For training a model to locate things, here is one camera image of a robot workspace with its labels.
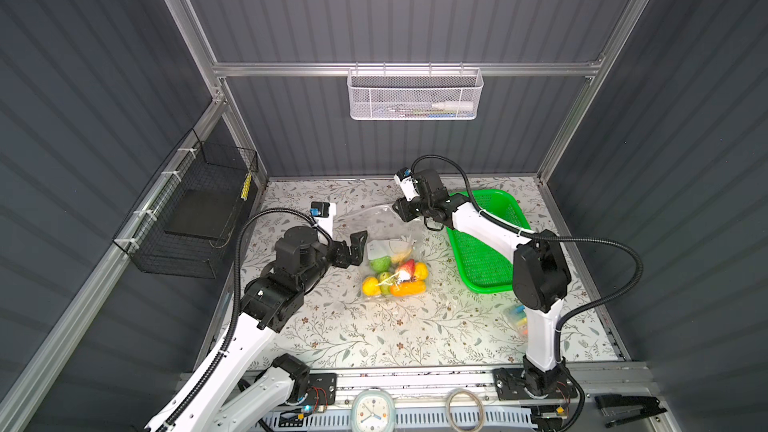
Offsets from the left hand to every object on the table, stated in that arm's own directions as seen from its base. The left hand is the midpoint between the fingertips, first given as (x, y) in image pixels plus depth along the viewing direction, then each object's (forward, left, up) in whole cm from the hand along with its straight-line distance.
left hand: (349, 231), depth 69 cm
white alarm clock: (-32, -4, -27) cm, 42 cm away
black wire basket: (+4, +39, 0) cm, 39 cm away
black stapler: (-36, -62, -27) cm, 76 cm away
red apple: (0, -15, -19) cm, 25 cm away
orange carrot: (-5, -15, -23) cm, 28 cm away
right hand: (+19, -14, -13) cm, 27 cm away
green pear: (-3, -8, -25) cm, 26 cm away
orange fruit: (0, -19, -22) cm, 29 cm away
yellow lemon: (-4, -4, -23) cm, 24 cm away
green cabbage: (+4, -7, -24) cm, 26 cm away
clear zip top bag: (+7, -13, -23) cm, 27 cm away
